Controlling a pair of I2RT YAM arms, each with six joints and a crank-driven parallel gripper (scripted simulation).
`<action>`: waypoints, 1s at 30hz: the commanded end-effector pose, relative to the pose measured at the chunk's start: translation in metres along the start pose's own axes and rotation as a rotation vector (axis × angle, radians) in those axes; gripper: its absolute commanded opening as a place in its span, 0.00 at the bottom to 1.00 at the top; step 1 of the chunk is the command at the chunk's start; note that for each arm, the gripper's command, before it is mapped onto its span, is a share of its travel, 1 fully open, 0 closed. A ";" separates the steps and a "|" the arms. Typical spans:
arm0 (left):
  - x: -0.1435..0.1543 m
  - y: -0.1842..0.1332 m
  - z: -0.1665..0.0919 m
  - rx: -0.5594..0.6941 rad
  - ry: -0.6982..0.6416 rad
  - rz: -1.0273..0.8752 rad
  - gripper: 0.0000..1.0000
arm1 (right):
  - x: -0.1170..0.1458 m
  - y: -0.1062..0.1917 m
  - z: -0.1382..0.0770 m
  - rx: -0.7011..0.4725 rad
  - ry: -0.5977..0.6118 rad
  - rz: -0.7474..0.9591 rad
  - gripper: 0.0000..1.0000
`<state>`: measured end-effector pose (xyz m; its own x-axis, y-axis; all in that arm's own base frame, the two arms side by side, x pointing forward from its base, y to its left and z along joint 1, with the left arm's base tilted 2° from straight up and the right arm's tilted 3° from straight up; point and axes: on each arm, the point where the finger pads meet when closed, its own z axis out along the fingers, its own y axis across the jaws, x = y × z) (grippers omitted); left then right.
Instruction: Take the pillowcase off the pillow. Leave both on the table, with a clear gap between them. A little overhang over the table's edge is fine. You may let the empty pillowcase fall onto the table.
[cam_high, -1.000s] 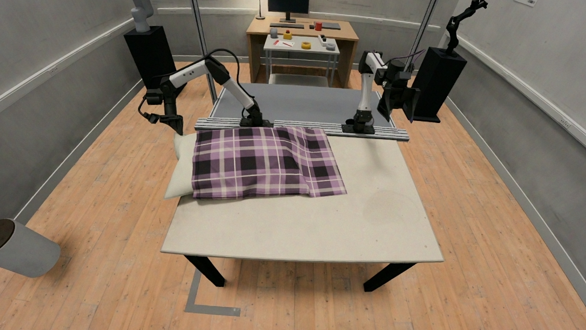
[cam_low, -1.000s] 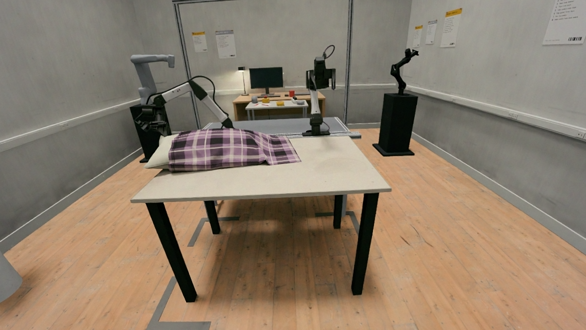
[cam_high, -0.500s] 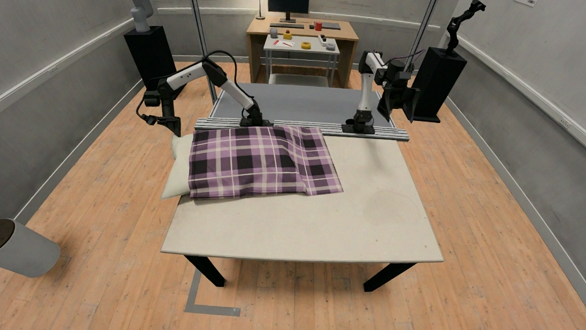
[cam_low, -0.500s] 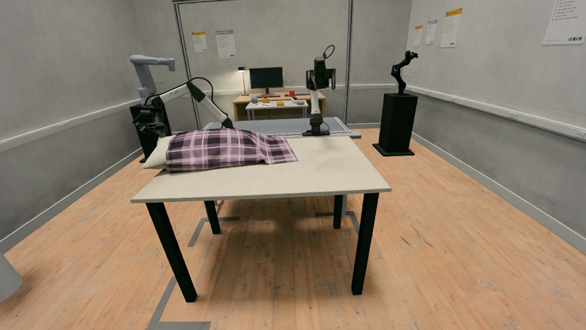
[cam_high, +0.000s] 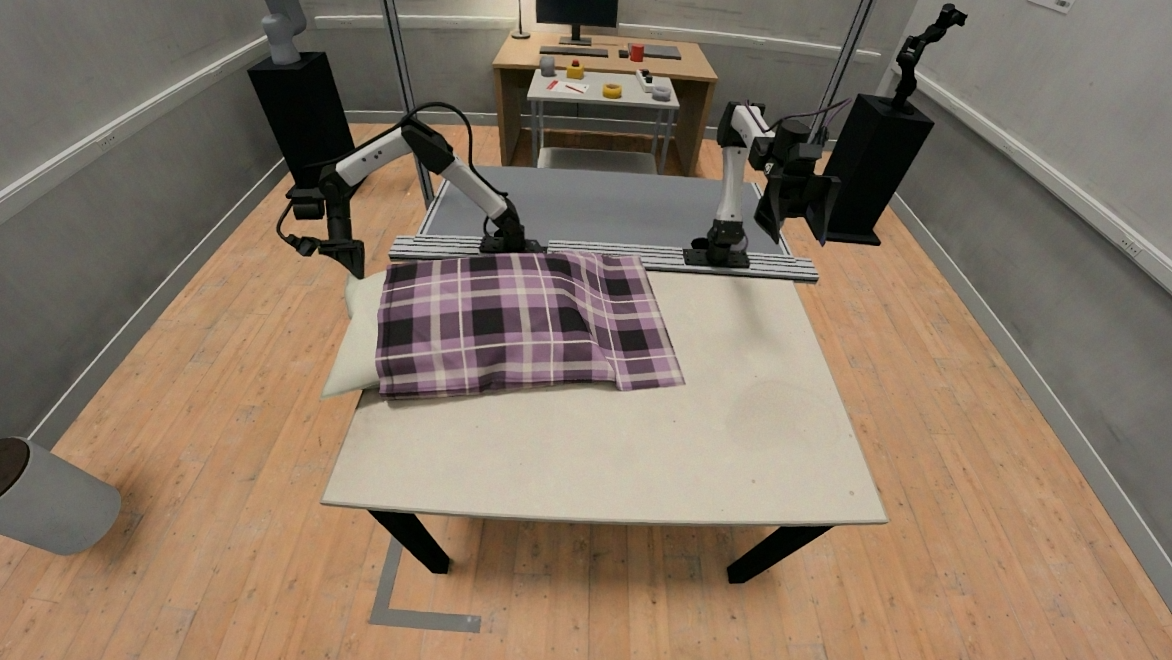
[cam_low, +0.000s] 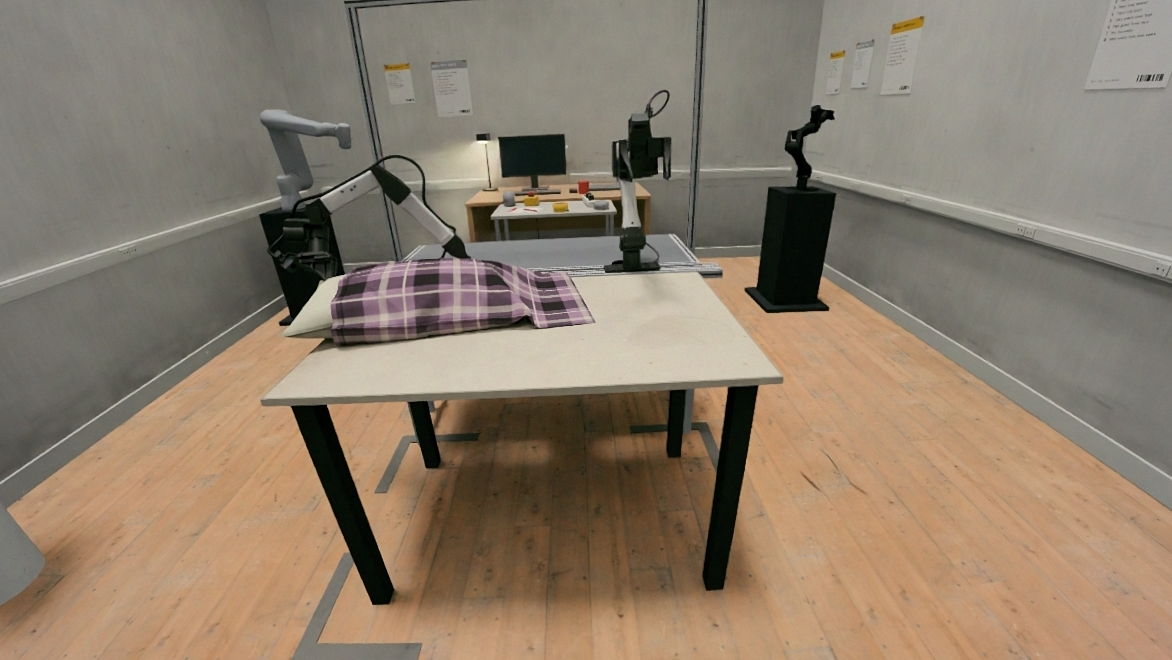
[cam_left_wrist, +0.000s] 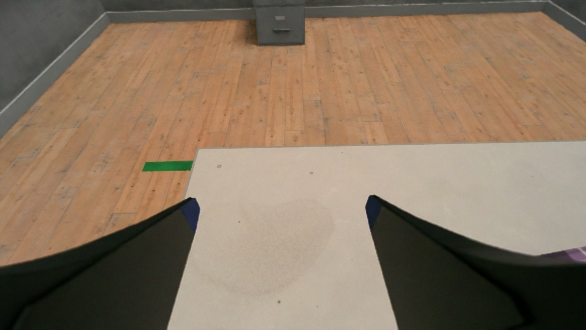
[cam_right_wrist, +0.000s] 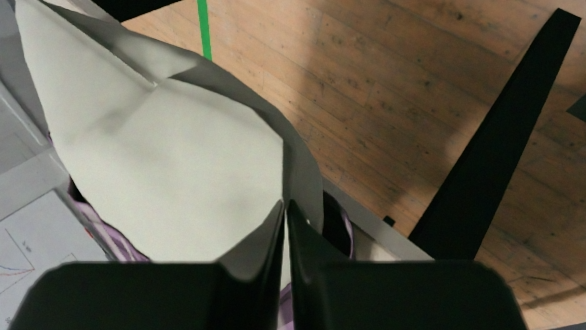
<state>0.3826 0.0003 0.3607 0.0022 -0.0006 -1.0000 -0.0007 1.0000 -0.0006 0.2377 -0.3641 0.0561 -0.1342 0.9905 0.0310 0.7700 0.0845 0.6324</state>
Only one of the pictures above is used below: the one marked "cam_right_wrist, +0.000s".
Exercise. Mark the beige pillow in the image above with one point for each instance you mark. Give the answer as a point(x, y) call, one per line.
point(172, 151)

